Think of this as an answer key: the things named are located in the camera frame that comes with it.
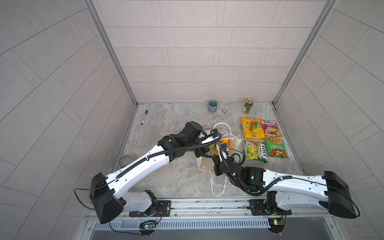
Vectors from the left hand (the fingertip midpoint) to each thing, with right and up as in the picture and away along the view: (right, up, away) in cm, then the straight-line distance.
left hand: (213, 143), depth 71 cm
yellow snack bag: (+6, 0, +8) cm, 10 cm away
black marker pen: (-47, +12, +37) cm, 62 cm away
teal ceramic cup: (+3, +20, +37) cm, 42 cm away
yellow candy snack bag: (+28, +4, +26) cm, 39 cm away
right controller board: (+30, -38, -2) cm, 48 cm away
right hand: (-1, -10, +4) cm, 11 cm away
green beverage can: (+28, +21, +34) cm, 49 cm away
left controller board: (-29, -35, -6) cm, 46 cm away
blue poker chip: (+12, +17, +41) cm, 46 cm away
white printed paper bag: (-3, -10, 0) cm, 10 cm away
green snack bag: (+39, -6, +19) cm, 44 cm away
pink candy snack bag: (+41, +4, +28) cm, 50 cm away
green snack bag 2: (+27, -7, +18) cm, 33 cm away
